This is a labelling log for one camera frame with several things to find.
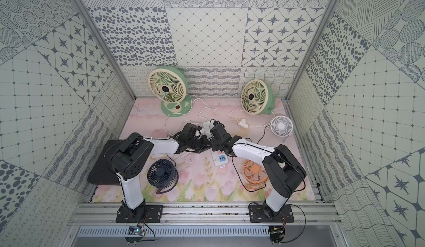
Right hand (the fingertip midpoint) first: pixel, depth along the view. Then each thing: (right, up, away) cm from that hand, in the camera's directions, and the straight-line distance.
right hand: (217, 142), depth 91 cm
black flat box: (-57, -14, -11) cm, 60 cm away
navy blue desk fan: (-25, -12, -15) cm, 32 cm away
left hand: (-1, 0, +1) cm, 1 cm away
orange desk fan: (+19, -14, -12) cm, 26 cm away
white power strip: (+2, -8, -3) cm, 9 cm away
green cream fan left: (-27, +33, +1) cm, 43 cm away
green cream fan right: (+25, +26, +10) cm, 38 cm away
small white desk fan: (+38, +9, +4) cm, 40 cm away
